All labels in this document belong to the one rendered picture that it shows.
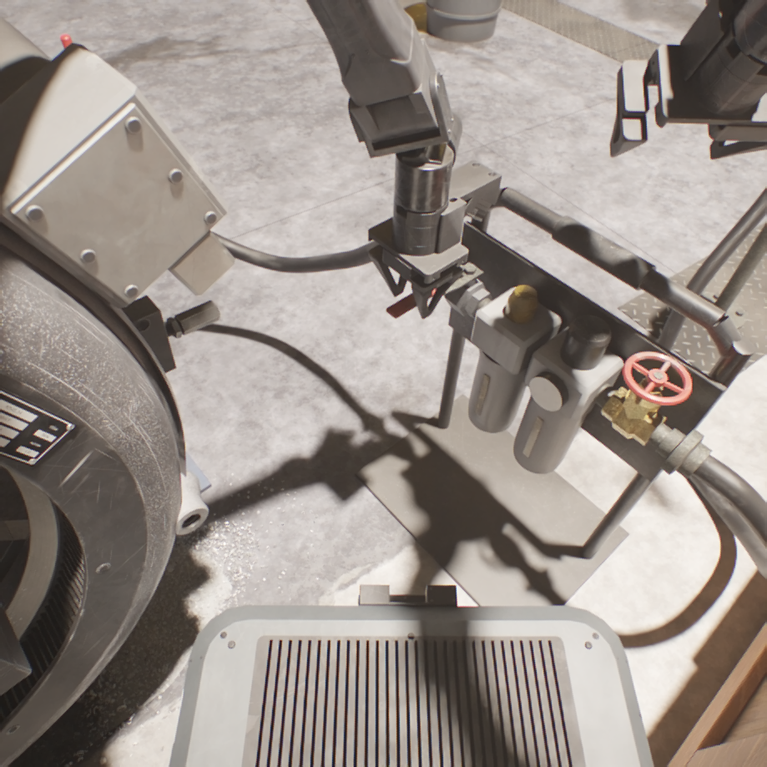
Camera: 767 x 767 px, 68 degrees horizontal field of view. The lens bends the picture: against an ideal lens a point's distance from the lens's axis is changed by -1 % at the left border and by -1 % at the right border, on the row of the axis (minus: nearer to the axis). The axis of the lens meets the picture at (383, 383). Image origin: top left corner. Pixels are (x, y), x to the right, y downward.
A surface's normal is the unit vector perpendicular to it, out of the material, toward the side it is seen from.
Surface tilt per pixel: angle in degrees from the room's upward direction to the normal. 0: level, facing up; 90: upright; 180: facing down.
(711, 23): 90
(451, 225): 90
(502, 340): 90
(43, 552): 67
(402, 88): 113
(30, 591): 59
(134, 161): 90
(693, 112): 30
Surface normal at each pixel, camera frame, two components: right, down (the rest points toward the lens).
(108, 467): 0.66, 0.60
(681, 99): 0.02, -0.15
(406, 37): 0.82, -0.06
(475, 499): 0.02, -0.62
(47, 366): 0.83, 0.38
